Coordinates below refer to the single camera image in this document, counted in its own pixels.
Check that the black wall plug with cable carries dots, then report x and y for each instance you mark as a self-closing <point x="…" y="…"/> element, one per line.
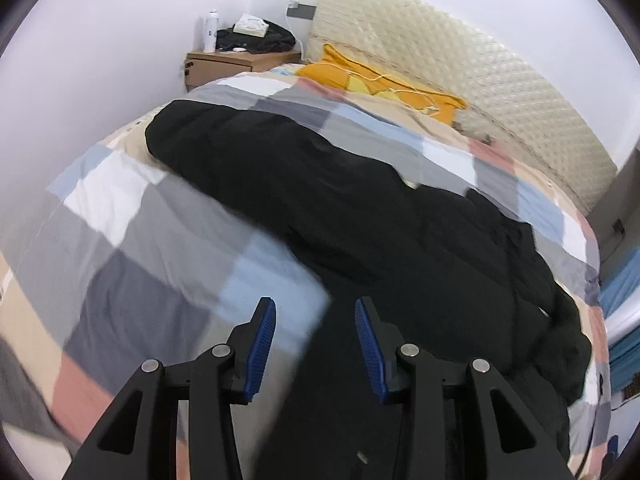
<point x="611" y="245"/>

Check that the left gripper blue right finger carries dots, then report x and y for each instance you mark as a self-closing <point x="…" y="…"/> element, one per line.
<point x="458" y="420"/>

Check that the black puffer jacket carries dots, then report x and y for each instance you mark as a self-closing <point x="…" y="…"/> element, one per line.
<point x="452" y="272"/>

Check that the white tissue box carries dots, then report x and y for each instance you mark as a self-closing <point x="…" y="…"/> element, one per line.
<point x="251" y="25"/>

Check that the black clothes on nightstand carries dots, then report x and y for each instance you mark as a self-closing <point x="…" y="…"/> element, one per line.
<point x="276" y="39"/>

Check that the checkered patchwork bed quilt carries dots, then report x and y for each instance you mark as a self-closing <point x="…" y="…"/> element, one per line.
<point x="118" y="260"/>

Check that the grey wall socket plate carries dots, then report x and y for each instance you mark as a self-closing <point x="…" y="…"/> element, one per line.
<point x="301" y="11"/>

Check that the white spray bottle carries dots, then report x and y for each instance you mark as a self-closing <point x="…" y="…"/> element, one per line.
<point x="210" y="29"/>

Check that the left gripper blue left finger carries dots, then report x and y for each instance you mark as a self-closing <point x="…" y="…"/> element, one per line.
<point x="136" y="437"/>

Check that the brown wooden nightstand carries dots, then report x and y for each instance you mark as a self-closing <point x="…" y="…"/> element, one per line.
<point x="203" y="67"/>

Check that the cream quilted headboard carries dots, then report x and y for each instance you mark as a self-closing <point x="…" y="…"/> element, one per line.
<point x="508" y="100"/>

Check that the yellow pillow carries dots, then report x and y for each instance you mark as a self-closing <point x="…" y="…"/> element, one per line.
<point x="338" y="71"/>

